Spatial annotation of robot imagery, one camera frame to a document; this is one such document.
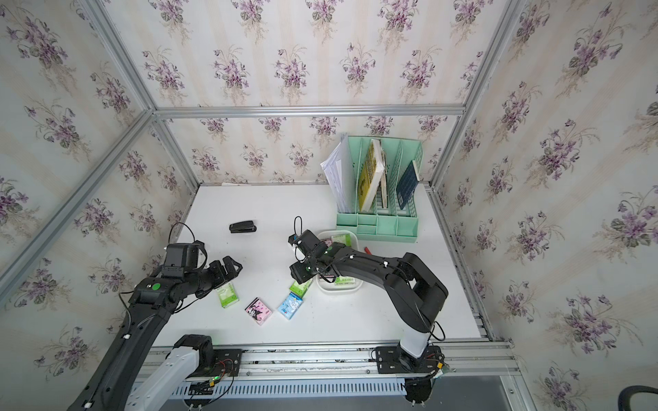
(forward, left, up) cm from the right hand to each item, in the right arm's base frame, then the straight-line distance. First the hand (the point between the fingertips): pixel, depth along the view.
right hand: (301, 270), depth 86 cm
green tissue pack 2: (-5, 0, -4) cm, 6 cm away
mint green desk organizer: (+33, -31, +14) cm, 48 cm away
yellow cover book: (+32, -25, +18) cm, 44 cm away
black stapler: (+20, +26, -3) cm, 33 cm away
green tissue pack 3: (-8, +24, -3) cm, 26 cm away
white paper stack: (+31, -13, +20) cm, 39 cm away
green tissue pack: (+13, -16, 0) cm, 20 cm away
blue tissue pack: (-11, +3, -3) cm, 11 cm away
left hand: (-6, +19, +9) cm, 22 cm away
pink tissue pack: (-13, +13, -3) cm, 18 cm away
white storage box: (-9, -10, +11) cm, 18 cm away
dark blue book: (+38, -42, +4) cm, 57 cm away
